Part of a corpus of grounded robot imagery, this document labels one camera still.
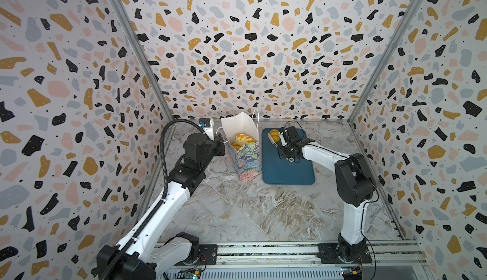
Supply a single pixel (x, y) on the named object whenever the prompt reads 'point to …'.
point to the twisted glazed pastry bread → (241, 139)
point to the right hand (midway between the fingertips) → (279, 145)
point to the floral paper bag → (245, 158)
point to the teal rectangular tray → (278, 171)
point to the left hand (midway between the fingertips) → (220, 131)
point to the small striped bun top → (275, 135)
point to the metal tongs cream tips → (274, 143)
